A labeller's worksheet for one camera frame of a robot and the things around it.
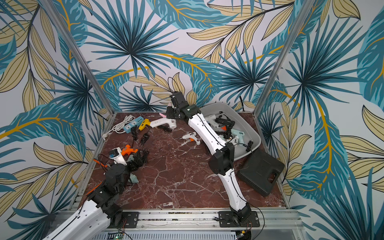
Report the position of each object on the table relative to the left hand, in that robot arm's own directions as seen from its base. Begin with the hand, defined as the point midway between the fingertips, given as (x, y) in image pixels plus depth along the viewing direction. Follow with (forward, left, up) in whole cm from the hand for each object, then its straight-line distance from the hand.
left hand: (132, 155), depth 79 cm
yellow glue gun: (+35, +3, -13) cm, 37 cm away
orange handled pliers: (+1, +22, -15) cm, 27 cm away
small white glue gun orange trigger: (+22, -31, -14) cm, 41 cm away
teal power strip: (+28, +15, -13) cm, 34 cm away
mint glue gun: (+24, -64, -11) cm, 69 cm away
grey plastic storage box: (+20, -72, -11) cm, 75 cm away
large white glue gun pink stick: (+16, -20, +9) cm, 27 cm away
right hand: (+24, -18, +10) cm, 32 cm away
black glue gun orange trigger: (+35, -58, -12) cm, 68 cm away
